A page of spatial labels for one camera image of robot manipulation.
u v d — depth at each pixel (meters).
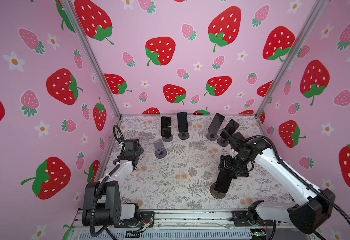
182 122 1.00
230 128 0.98
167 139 1.07
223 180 0.75
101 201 0.45
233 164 0.65
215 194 0.81
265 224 0.72
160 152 0.94
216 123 1.01
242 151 0.54
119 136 0.69
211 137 1.07
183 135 1.08
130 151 0.70
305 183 0.41
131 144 0.69
